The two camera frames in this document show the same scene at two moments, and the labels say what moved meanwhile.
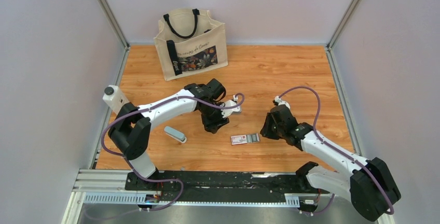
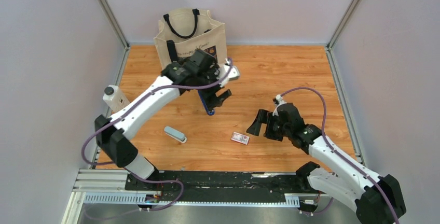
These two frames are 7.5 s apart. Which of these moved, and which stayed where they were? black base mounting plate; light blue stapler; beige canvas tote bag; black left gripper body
Moved: black left gripper body
Stayed: beige canvas tote bag; light blue stapler; black base mounting plate
